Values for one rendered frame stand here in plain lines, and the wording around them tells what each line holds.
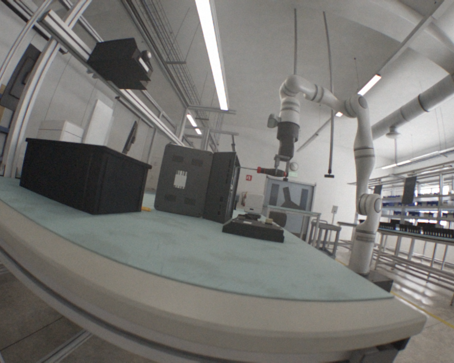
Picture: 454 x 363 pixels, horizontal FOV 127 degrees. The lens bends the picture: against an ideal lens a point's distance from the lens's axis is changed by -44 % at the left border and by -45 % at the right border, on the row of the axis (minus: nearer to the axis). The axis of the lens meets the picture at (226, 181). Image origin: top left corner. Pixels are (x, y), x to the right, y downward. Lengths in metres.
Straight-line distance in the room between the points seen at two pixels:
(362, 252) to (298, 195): 6.77
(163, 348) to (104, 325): 0.06
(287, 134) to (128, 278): 0.61
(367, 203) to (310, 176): 6.87
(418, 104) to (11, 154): 4.74
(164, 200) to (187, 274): 0.46
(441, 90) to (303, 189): 5.68
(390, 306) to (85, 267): 0.25
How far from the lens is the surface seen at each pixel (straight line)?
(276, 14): 3.42
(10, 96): 2.08
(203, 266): 0.21
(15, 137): 0.75
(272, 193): 7.35
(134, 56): 0.75
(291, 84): 0.76
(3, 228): 0.26
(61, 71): 5.18
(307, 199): 7.65
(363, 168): 0.88
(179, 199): 0.62
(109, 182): 0.40
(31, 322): 1.71
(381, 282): 0.88
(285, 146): 0.67
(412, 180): 4.68
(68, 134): 0.71
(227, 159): 0.60
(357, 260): 0.88
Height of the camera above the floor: 1.07
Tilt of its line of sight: 5 degrees up
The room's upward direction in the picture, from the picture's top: 10 degrees clockwise
